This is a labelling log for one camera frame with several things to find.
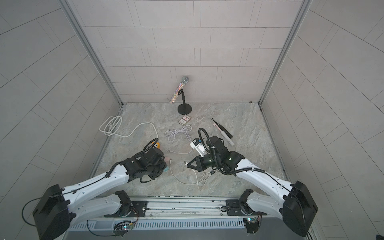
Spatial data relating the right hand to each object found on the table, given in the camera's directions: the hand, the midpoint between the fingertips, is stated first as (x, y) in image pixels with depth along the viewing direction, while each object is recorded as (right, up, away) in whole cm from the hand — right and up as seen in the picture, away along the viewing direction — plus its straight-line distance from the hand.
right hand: (189, 167), depth 70 cm
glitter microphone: (-4, +47, +24) cm, 53 cm away
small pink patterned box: (-6, +21, +35) cm, 41 cm away
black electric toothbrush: (+21, +15, +29) cm, 39 cm away
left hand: (-10, -3, +11) cm, 15 cm away
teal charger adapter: (-12, -2, +2) cm, 12 cm away
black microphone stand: (-7, +29, +42) cm, 52 cm away
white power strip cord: (-58, +16, +32) cm, 68 cm away
